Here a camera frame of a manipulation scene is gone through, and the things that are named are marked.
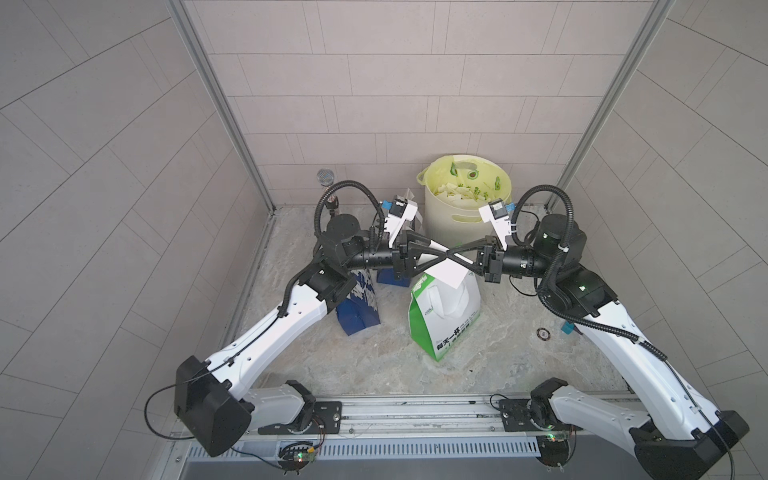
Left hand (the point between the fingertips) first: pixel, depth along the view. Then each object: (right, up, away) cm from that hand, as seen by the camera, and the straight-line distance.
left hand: (442, 259), depth 56 cm
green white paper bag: (+1, -15, +15) cm, 21 cm away
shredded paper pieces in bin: (+9, +18, +43) cm, 47 cm away
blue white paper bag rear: (-13, -10, +40) cm, 43 cm away
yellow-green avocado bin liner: (+15, +22, +43) cm, 51 cm away
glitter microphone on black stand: (-29, +20, +26) cm, 44 cm away
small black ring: (+32, -25, +29) cm, 50 cm away
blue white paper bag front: (-19, -16, +24) cm, 34 cm away
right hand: (+2, -1, 0) cm, 2 cm away
